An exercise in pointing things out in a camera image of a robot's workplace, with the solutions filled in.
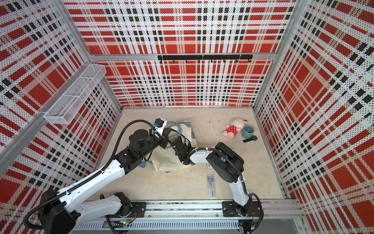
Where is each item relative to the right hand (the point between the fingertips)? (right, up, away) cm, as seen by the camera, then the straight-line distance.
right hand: (183, 145), depth 97 cm
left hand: (-4, +12, -22) cm, 26 cm away
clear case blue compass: (+17, -20, -16) cm, 31 cm away
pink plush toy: (+37, +12, +4) cm, 39 cm away
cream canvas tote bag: (-10, -8, -6) cm, 14 cm away
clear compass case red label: (+17, -12, -9) cm, 22 cm away
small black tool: (+49, +4, +4) cm, 50 cm away
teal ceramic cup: (+45, +9, +3) cm, 46 cm away
